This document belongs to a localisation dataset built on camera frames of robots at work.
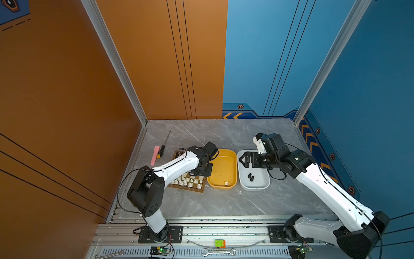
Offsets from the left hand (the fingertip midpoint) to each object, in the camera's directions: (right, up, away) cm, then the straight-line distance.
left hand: (205, 171), depth 87 cm
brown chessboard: (-10, -6, +1) cm, 12 cm away
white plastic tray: (+32, -6, +3) cm, 32 cm away
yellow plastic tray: (+11, -1, +8) cm, 14 cm away
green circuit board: (-21, -31, -16) cm, 41 cm away
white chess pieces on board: (-12, -5, -2) cm, 13 cm away
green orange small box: (+7, -27, -18) cm, 33 cm away
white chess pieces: (+12, -6, 0) cm, 13 cm away
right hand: (+19, +8, -14) cm, 25 cm away
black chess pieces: (+26, -4, +2) cm, 26 cm away
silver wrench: (+1, -31, -18) cm, 36 cm away
